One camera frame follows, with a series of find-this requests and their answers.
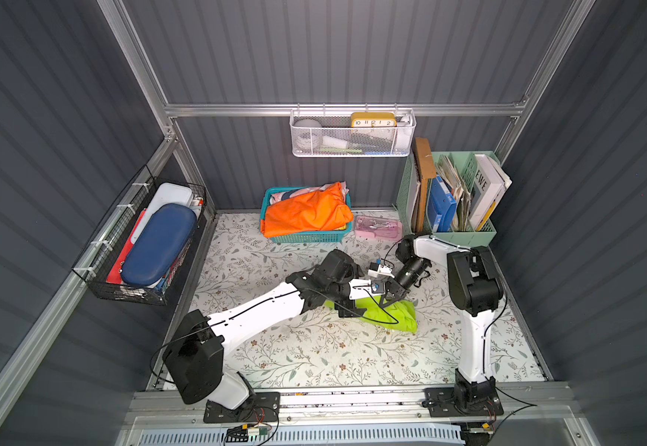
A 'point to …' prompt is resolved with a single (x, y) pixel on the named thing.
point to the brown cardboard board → (426, 169)
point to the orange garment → (308, 212)
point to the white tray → (165, 194)
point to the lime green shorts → (399, 313)
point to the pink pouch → (377, 228)
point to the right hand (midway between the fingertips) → (390, 304)
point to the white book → (491, 182)
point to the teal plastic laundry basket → (333, 235)
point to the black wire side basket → (99, 260)
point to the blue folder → (442, 204)
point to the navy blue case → (165, 233)
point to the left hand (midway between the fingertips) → (364, 289)
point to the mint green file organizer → (466, 163)
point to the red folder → (115, 276)
